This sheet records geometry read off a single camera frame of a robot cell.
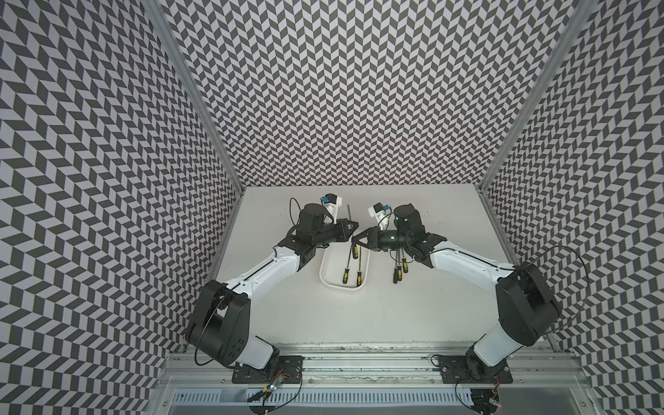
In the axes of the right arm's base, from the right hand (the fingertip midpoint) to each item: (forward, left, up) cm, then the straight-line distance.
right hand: (354, 243), depth 80 cm
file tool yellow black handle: (-5, -2, -16) cm, 17 cm away
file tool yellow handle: (-1, +3, -16) cm, 17 cm away
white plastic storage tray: (+5, +7, -18) cm, 20 cm away
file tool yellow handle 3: (+2, -19, -17) cm, 25 cm away
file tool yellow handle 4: (-1, -15, -17) cm, 22 cm away
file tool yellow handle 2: (-1, 0, 0) cm, 1 cm away
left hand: (+5, -1, +2) cm, 6 cm away
